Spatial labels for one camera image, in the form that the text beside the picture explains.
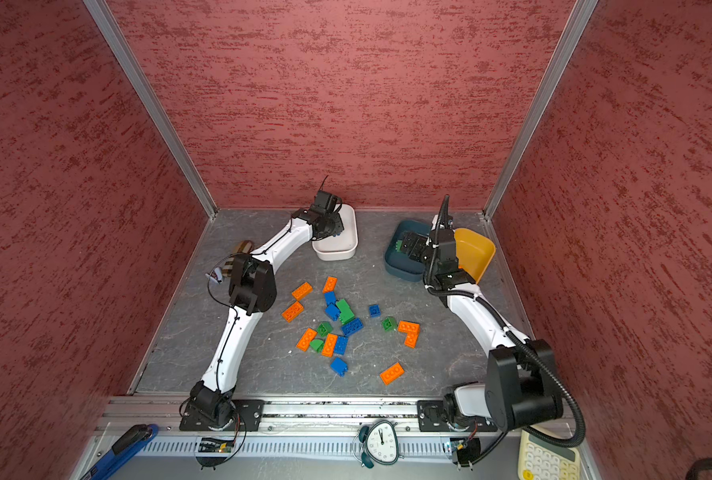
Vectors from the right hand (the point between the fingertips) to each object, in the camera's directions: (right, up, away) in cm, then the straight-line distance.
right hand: (412, 242), depth 87 cm
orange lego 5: (-25, -30, -1) cm, 39 cm away
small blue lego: (-11, -22, +6) cm, 25 cm away
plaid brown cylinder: (-58, -2, +19) cm, 61 cm away
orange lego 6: (-7, -37, -6) cm, 38 cm away
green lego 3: (-27, -26, 0) cm, 37 cm away
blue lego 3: (-21, -30, -2) cm, 37 cm away
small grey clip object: (-66, -11, +13) cm, 68 cm away
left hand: (-24, +5, +19) cm, 31 cm away
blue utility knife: (-70, -48, -20) cm, 87 cm away
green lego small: (-7, -25, +1) cm, 26 cm away
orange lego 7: (0, -26, +1) cm, 26 cm away
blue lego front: (-22, -35, -4) cm, 42 cm away
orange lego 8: (0, -29, 0) cm, 29 cm away
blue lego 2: (-24, -22, +4) cm, 33 cm away
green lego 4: (-28, -29, -3) cm, 41 cm away
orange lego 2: (-37, -22, +5) cm, 44 cm away
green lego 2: (-20, -22, +3) cm, 30 cm away
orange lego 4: (-31, -28, +1) cm, 42 cm away
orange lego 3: (-27, -15, +13) cm, 33 cm away
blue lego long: (-19, -26, +3) cm, 32 cm away
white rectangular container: (-23, -2, +19) cm, 30 cm away
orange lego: (-35, -16, +8) cm, 40 cm away
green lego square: (-2, -1, +20) cm, 20 cm away
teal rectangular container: (-3, -7, +14) cm, 17 cm away
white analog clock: (-10, -46, -19) cm, 51 cm away
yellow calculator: (+27, -50, -20) cm, 60 cm away
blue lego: (-26, -19, +11) cm, 34 cm away
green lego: (-21, -20, +5) cm, 30 cm away
